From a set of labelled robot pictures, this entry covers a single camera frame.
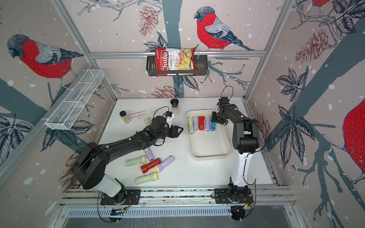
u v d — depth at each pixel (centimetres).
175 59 87
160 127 68
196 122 101
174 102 104
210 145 93
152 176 78
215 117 92
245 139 54
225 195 73
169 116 77
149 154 86
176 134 76
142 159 84
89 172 44
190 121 101
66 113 72
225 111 74
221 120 89
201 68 93
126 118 104
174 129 76
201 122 103
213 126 98
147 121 103
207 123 101
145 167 81
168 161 85
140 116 110
